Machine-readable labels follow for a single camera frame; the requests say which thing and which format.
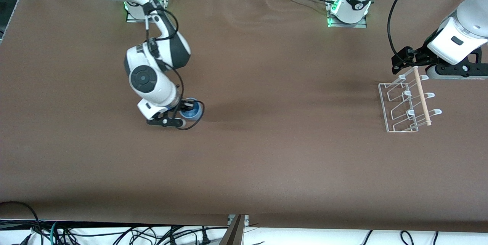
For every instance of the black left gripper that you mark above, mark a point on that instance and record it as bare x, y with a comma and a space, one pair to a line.
419, 55

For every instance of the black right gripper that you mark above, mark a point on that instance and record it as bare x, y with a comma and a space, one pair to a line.
183, 105

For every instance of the blue plastic cup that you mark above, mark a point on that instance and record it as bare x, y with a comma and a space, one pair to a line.
189, 114

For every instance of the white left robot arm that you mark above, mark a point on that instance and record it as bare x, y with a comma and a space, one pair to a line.
457, 28

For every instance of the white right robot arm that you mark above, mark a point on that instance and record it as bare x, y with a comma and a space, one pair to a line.
145, 79

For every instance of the brown table cover sheet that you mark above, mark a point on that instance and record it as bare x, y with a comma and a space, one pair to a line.
267, 142

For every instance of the brown support beam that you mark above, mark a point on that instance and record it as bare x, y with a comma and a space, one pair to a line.
233, 233

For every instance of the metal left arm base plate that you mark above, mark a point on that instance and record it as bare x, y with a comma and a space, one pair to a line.
362, 25

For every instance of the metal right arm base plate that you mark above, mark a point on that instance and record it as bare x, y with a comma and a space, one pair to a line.
131, 18

